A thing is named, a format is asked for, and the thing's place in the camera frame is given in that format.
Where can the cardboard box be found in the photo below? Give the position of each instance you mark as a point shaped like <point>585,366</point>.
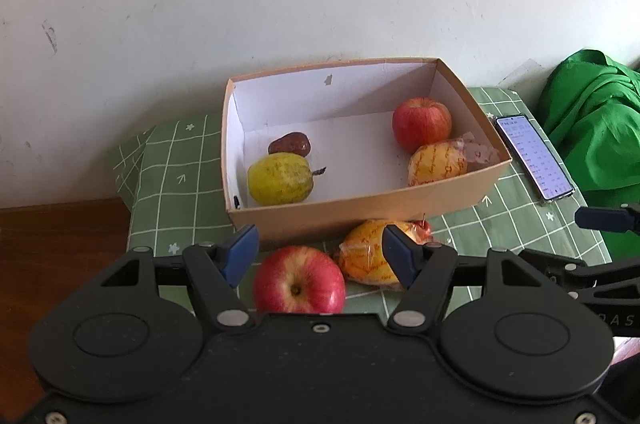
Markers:
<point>350,214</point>

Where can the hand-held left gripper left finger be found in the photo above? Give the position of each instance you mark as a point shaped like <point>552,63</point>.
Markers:
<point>240,254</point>

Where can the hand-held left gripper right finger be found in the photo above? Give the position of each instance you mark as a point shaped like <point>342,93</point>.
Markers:
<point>400,259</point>

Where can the bright green cloth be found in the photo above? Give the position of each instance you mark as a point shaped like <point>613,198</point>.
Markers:
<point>590,113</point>

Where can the small red crabapple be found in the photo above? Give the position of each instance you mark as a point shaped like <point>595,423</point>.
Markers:
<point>422,229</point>

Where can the green pear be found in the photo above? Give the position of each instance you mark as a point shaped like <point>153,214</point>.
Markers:
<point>280,179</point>

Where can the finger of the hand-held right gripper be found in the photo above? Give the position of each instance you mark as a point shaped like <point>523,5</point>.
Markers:
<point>600,219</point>
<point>600,276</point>

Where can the dark brown jujube date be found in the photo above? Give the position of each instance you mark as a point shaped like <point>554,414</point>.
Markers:
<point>290,143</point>

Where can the red apple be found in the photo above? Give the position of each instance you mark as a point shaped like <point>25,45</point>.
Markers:
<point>300,279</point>
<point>420,123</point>

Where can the green checked tablecloth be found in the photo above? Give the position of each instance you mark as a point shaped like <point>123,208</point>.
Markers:
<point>170,184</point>

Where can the plastic-wrapped yellow orange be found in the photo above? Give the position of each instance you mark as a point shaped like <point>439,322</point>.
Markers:
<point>365,254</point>
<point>437,163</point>

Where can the smartphone with lit screen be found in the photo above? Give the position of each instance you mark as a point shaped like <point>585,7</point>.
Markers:
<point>535,158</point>

